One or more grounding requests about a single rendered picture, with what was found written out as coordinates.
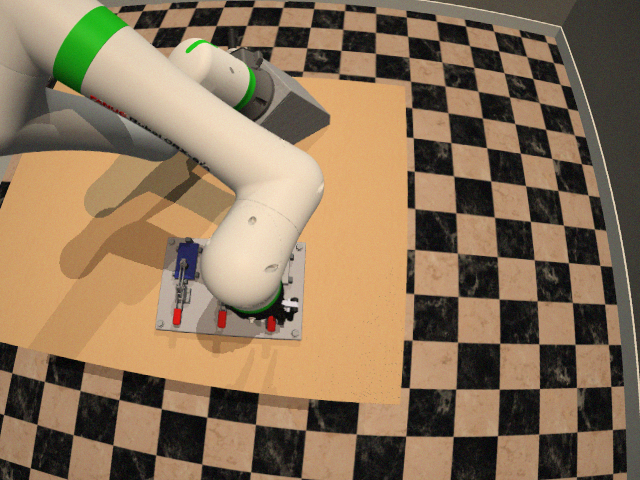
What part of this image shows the grey toggle clamp with red handle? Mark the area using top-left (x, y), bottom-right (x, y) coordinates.
top-left (173, 259), bottom-right (192, 325)

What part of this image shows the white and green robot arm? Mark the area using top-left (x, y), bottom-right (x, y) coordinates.
top-left (0, 0), bottom-right (324, 324)

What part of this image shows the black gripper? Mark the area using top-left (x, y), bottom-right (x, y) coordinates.
top-left (225, 297), bottom-right (299, 328)

